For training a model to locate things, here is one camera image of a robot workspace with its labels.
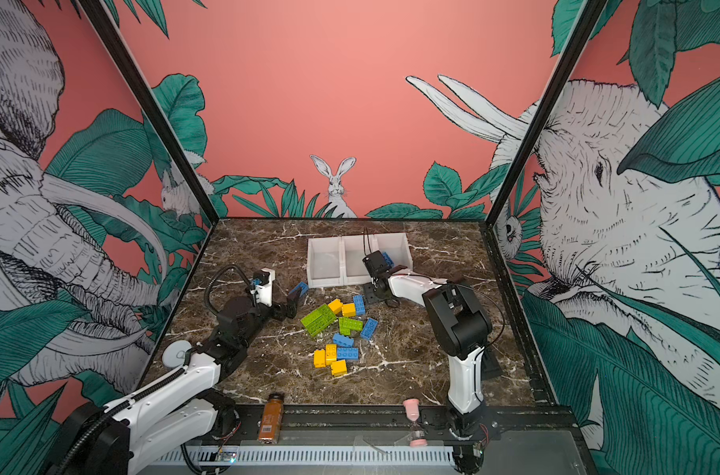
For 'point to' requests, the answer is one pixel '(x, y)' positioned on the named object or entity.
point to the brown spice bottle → (271, 419)
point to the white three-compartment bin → (338, 260)
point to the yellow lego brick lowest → (338, 368)
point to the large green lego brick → (318, 319)
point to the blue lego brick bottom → (349, 352)
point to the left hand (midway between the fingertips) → (286, 280)
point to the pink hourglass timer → (418, 435)
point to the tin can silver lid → (173, 354)
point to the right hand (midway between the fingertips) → (374, 289)
